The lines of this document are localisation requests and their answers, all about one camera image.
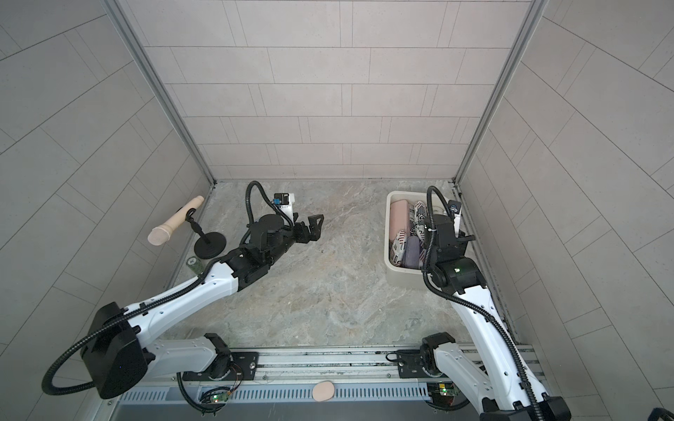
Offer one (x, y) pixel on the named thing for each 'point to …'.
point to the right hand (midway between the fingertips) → (445, 225)
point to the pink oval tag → (323, 390)
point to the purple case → (412, 253)
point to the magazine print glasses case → (398, 247)
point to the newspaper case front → (417, 221)
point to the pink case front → (399, 217)
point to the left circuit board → (219, 397)
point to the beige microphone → (161, 234)
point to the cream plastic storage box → (398, 276)
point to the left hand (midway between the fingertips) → (317, 214)
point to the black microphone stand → (210, 245)
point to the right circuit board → (445, 389)
